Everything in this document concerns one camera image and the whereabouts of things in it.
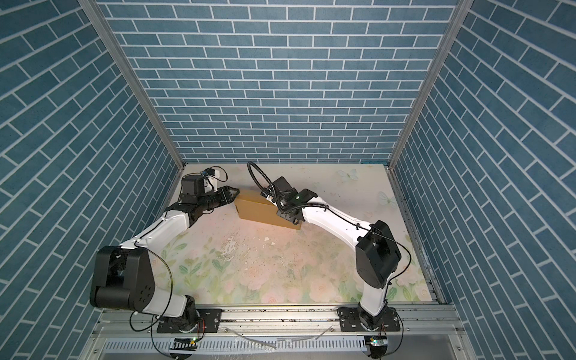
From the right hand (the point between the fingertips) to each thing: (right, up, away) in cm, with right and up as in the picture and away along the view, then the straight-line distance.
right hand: (288, 200), depth 87 cm
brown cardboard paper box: (-15, -2, -1) cm, 15 cm away
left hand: (-21, +3, +1) cm, 21 cm away
